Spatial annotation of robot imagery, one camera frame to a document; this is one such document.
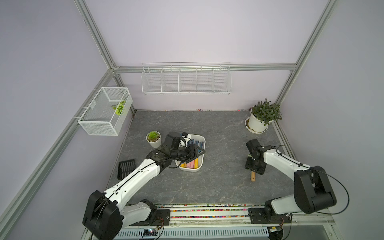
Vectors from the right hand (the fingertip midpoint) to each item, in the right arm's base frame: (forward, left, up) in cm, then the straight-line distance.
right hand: (250, 167), depth 89 cm
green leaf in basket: (+23, +74, +29) cm, 83 cm away
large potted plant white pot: (+28, -8, +16) cm, 33 cm away
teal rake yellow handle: (+2, +32, +2) cm, 33 cm away
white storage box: (+1, +41, +1) cm, 41 cm away
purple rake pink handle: (+1, +36, +2) cm, 36 cm away
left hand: (-1, +29, +19) cm, 35 cm away
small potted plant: (+16, +59, +8) cm, 62 cm away
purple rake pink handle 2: (+17, +30, +1) cm, 34 cm away
